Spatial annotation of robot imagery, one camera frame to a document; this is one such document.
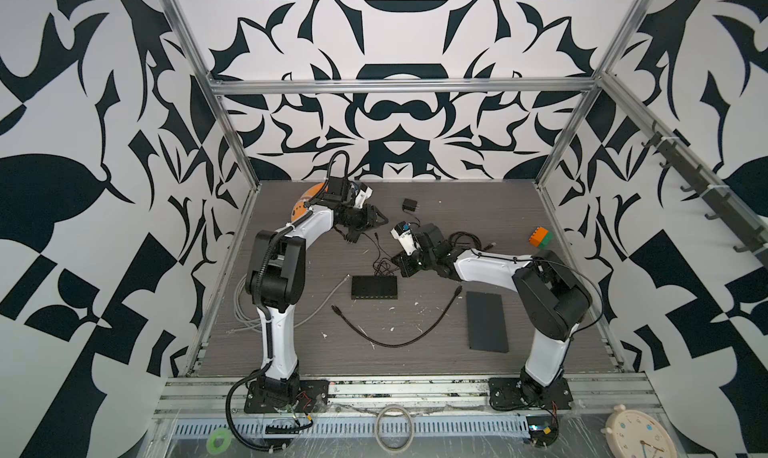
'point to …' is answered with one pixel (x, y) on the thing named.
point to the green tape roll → (210, 441)
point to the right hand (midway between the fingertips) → (395, 257)
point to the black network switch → (374, 287)
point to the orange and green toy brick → (541, 237)
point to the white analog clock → (636, 434)
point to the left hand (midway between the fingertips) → (385, 216)
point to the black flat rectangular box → (486, 323)
